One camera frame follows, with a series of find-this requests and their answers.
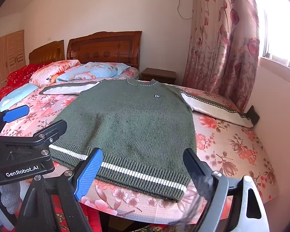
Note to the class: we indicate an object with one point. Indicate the red blanket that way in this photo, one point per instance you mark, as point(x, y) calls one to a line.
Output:
point(17, 76)

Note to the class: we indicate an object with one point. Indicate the pink floral curtain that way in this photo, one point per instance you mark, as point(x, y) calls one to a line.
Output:
point(222, 41)

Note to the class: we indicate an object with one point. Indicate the light blue cloth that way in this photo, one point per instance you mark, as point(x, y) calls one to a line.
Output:
point(14, 96)

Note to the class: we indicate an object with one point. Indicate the small wooden headboard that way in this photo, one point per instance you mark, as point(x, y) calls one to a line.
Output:
point(47, 53)

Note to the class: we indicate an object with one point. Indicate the red floral cloth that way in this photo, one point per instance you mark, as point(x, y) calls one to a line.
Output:
point(90, 214)

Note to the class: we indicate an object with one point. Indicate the light wooden wardrobe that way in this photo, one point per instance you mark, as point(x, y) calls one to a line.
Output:
point(7, 53)

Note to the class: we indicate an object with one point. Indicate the window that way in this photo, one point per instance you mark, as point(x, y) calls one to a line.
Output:
point(278, 21)

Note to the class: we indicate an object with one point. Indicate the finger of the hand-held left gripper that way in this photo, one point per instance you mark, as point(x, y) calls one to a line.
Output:
point(50, 130)
point(15, 113)

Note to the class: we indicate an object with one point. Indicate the small black object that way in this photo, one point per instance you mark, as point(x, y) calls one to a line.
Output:
point(253, 114)

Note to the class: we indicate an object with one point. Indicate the large wooden headboard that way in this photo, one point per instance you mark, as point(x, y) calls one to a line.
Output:
point(104, 48)

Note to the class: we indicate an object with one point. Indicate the green knit sweater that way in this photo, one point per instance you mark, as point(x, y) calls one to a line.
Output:
point(130, 116)

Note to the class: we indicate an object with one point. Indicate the pink floral pillow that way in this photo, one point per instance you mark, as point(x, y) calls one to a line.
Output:
point(55, 71)

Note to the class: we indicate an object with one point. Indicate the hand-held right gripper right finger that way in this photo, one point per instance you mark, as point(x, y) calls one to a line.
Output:
point(195, 166)

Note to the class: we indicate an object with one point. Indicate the light blue floral pillow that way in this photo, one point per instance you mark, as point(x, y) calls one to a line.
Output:
point(94, 71)

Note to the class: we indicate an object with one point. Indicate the floral bed sheet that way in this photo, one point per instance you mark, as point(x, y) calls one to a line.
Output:
point(232, 149)

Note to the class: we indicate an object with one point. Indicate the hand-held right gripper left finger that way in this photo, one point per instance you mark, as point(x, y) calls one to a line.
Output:
point(89, 174)

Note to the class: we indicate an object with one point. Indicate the dark wooden nightstand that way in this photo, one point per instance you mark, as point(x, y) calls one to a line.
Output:
point(159, 75)

